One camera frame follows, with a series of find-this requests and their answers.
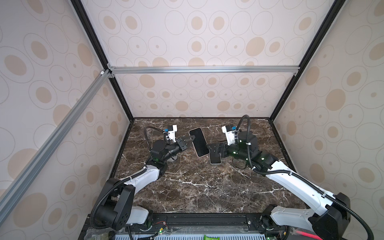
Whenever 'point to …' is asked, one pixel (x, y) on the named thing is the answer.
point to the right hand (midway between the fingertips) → (218, 143)
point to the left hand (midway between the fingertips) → (199, 139)
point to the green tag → (207, 238)
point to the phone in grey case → (215, 161)
